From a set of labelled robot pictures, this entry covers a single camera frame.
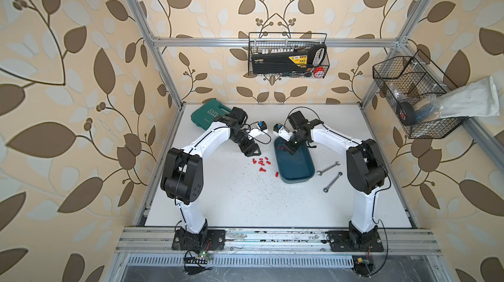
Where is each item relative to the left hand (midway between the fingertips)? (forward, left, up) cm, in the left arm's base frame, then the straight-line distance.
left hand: (256, 146), depth 88 cm
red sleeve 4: (-2, -3, -13) cm, 13 cm away
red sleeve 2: (0, -2, -12) cm, 12 cm away
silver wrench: (-7, -31, -11) cm, 34 cm away
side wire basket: (+16, -65, +22) cm, 71 cm away
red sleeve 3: (0, -5, -12) cm, 13 cm away
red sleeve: (-1, +1, -12) cm, 12 cm away
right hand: (+4, -15, -7) cm, 17 cm away
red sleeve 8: (-8, -10, -11) cm, 17 cm away
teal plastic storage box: (-6, -19, -9) cm, 22 cm away
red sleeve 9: (+6, -11, -10) cm, 16 cm away
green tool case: (+27, +28, -8) cm, 40 cm away
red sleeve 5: (-2, -6, -13) cm, 14 cm away
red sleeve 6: (-5, -3, -12) cm, 14 cm away
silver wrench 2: (-15, -32, -12) cm, 37 cm away
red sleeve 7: (-6, -4, -12) cm, 14 cm away
